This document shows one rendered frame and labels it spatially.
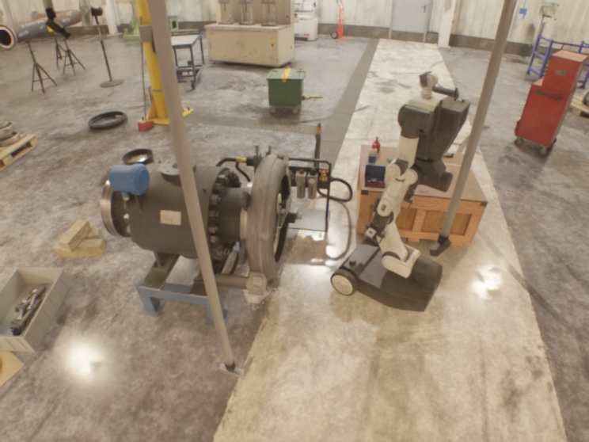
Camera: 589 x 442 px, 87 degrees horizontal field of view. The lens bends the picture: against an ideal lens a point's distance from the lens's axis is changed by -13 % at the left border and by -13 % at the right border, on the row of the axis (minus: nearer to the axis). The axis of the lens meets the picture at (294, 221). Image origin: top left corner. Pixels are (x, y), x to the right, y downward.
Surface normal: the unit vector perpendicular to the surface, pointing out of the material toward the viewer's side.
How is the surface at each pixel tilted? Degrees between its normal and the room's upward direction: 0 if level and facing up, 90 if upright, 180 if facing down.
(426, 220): 90
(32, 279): 90
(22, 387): 0
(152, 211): 57
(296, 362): 0
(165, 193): 37
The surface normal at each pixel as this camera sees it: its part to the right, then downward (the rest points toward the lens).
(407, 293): 0.00, -0.79
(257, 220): -0.11, 0.05
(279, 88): -0.09, 0.61
